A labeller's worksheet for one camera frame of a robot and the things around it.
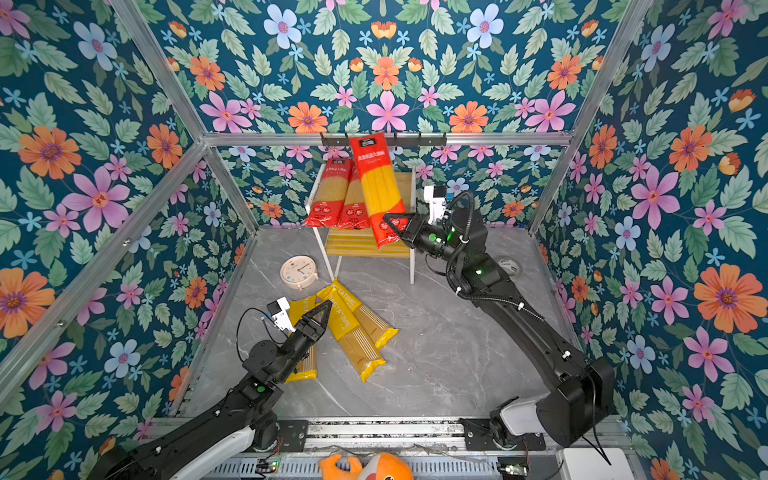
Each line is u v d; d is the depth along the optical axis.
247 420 0.59
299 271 1.04
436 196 0.61
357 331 0.88
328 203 0.77
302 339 0.68
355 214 0.75
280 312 0.69
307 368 0.83
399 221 0.63
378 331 0.90
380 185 0.65
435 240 0.58
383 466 0.63
